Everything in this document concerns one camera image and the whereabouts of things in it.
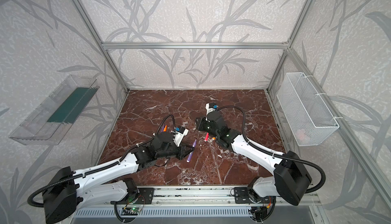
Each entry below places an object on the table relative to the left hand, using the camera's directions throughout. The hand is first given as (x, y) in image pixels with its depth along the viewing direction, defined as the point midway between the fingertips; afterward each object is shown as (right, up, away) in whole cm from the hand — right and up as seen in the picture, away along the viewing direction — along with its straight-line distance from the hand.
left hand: (195, 145), depth 75 cm
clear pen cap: (-9, +7, +26) cm, 28 cm away
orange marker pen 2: (+10, -1, +18) cm, 21 cm away
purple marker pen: (-2, -4, -1) cm, 4 cm away
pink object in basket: (+51, +6, -3) cm, 52 cm away
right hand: (0, +15, +5) cm, 16 cm away
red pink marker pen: (+6, 0, +19) cm, 20 cm away
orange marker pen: (-21, +4, +23) cm, 32 cm away
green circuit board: (-28, -29, -4) cm, 40 cm away
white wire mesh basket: (+47, +13, -15) cm, 51 cm away
